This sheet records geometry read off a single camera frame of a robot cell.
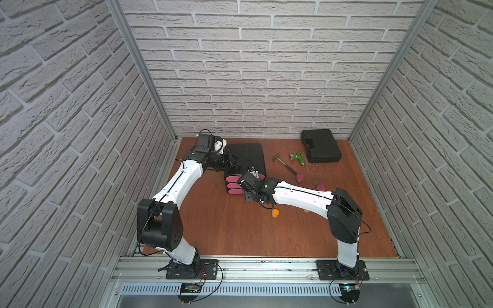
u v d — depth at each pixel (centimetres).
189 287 70
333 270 73
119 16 71
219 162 73
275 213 87
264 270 76
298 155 109
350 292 70
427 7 69
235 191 88
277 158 110
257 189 64
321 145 110
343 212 47
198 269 67
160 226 44
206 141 67
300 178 100
